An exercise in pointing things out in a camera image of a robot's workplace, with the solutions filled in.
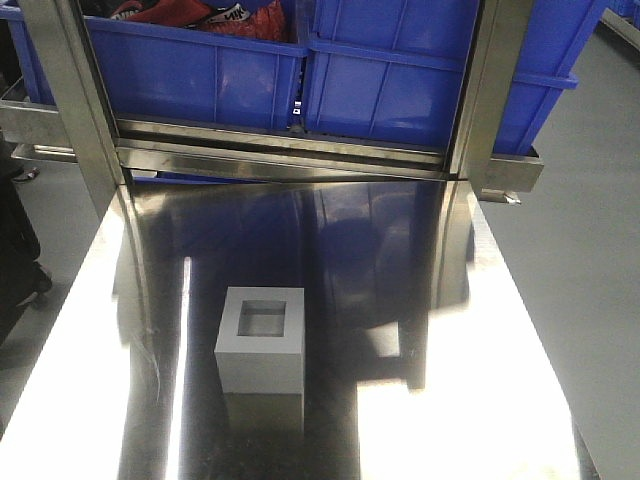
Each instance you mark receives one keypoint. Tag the red mesh bag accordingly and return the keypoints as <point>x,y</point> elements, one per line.
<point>265,25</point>

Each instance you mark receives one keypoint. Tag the blue plastic bin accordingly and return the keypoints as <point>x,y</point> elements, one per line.
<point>30,60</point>
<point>165,80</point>
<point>350,95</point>
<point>360,20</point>

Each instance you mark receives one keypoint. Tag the black wheeled stand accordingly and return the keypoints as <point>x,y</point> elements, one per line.
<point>15,240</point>

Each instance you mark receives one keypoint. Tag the red and black sports shoe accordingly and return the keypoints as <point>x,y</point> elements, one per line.
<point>170,10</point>

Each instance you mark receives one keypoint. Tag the steel rack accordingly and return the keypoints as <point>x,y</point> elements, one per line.
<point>85,100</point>
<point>622,27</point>

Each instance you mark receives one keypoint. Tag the grey block with square hole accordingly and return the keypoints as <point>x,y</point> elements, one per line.
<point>260,365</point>

